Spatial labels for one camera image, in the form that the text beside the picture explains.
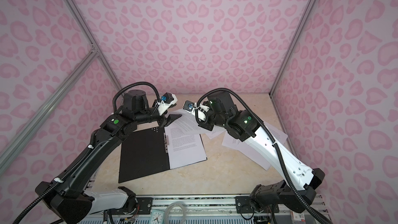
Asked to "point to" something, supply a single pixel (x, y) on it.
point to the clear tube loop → (166, 219)
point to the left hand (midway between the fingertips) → (177, 106)
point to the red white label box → (297, 218)
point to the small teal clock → (157, 216)
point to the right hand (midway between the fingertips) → (197, 109)
